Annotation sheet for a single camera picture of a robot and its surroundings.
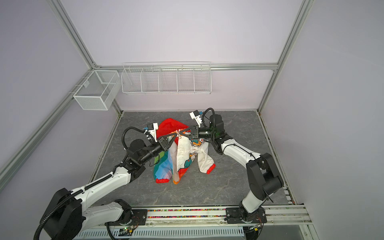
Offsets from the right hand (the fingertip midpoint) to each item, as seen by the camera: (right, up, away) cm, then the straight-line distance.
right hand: (180, 134), depth 74 cm
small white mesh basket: (-55, +27, +22) cm, 64 cm away
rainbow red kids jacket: (-6, -17, +6) cm, 19 cm away
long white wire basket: (-3, +37, +28) cm, 46 cm away
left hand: (-1, -1, -2) cm, 2 cm away
